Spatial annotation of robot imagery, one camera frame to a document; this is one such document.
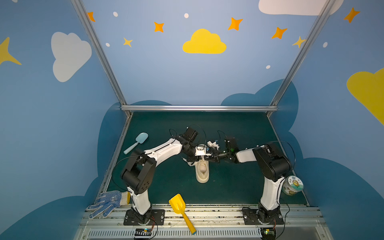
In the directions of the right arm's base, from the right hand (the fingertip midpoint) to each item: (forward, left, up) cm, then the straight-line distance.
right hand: (204, 158), depth 87 cm
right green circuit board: (-34, -33, -11) cm, 49 cm away
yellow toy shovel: (-25, +13, -8) cm, 29 cm away
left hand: (+3, +3, -1) cm, 5 cm away
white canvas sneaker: (-7, +1, -2) cm, 7 cm away
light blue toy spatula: (+17, +45, -7) cm, 49 cm away
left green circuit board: (-37, +30, -10) cm, 48 cm away
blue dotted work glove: (-25, +51, -6) cm, 57 cm away
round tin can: (-13, -47, -1) cm, 49 cm away
